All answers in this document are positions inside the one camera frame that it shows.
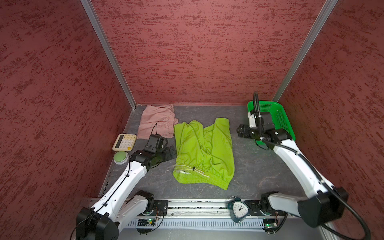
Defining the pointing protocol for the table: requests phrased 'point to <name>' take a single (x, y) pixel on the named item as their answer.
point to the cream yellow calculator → (125, 142)
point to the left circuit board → (146, 222)
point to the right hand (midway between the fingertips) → (241, 132)
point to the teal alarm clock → (239, 209)
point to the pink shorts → (155, 119)
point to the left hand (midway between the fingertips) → (169, 157)
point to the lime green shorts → (204, 156)
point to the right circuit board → (270, 223)
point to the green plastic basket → (279, 120)
